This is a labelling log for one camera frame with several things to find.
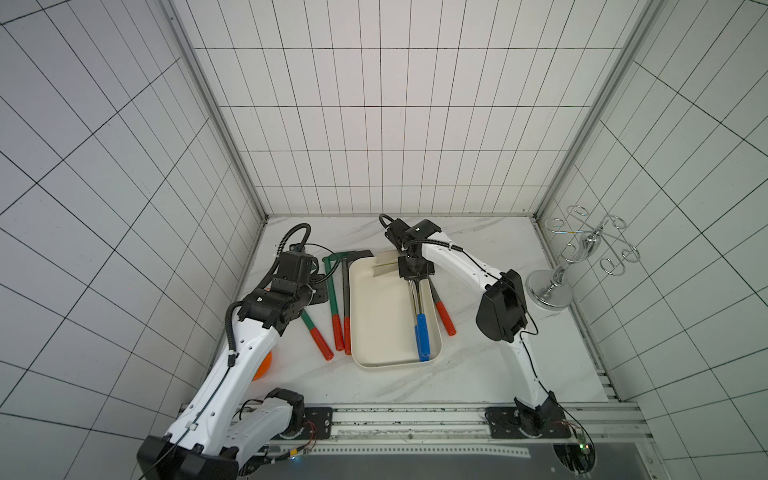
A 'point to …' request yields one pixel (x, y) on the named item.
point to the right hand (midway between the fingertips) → (414, 270)
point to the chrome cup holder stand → (550, 287)
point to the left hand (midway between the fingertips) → (313, 291)
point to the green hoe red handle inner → (338, 334)
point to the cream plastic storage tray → (383, 326)
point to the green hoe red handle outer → (317, 336)
